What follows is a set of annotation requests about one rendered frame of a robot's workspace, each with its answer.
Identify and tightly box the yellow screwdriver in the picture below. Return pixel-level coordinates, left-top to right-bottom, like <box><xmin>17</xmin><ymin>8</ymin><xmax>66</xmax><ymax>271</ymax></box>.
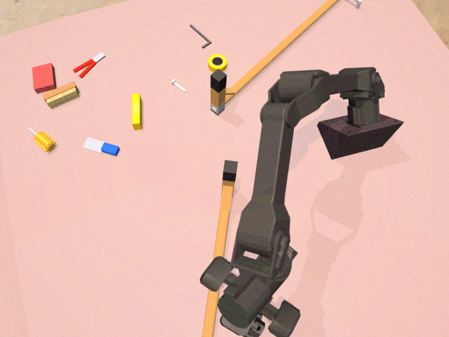
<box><xmin>28</xmin><ymin>127</ymin><xmax>57</xmax><ymax>153</ymax></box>

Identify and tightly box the yellow ring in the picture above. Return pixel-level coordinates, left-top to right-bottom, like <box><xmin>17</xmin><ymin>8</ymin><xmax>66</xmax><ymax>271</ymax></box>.
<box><xmin>208</xmin><ymin>54</ymin><xmax>227</xmax><ymax>72</ymax></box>

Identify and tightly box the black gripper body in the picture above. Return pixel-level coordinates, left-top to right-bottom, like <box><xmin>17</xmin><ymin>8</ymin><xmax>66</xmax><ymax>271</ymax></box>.
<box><xmin>200</xmin><ymin>256</ymin><xmax>301</xmax><ymax>337</ymax></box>

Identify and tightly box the tan scrub brush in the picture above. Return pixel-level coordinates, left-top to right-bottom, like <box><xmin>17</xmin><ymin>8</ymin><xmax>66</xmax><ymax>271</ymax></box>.
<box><xmin>42</xmin><ymin>81</ymin><xmax>80</xmax><ymax>109</ymax></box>

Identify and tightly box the yellow rectangular block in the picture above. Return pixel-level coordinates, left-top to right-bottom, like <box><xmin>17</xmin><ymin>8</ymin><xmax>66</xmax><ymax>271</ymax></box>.
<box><xmin>131</xmin><ymin>93</ymin><xmax>142</xmax><ymax>130</ymax></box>

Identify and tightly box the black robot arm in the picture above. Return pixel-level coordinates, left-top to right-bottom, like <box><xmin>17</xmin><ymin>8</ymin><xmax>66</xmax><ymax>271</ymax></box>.
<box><xmin>217</xmin><ymin>67</ymin><xmax>385</xmax><ymax>337</ymax></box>

